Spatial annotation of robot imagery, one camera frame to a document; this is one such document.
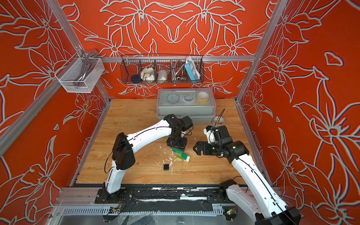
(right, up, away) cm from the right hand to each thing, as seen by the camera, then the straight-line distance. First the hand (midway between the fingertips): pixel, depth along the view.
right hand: (198, 148), depth 73 cm
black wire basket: (-22, +51, +26) cm, 61 cm away
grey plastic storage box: (+2, +25, +17) cm, 30 cm away
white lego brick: (-5, -10, +9) cm, 14 cm away
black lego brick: (-18, -13, +8) cm, 24 cm away
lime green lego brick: (-10, -6, +6) cm, 13 cm away
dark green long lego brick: (-8, -7, +8) cm, 13 cm away
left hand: (-9, -2, +7) cm, 11 cm away
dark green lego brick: (-12, -3, +6) cm, 14 cm away
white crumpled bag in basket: (-32, +45, +19) cm, 58 cm away
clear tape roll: (+22, +12, +31) cm, 39 cm away
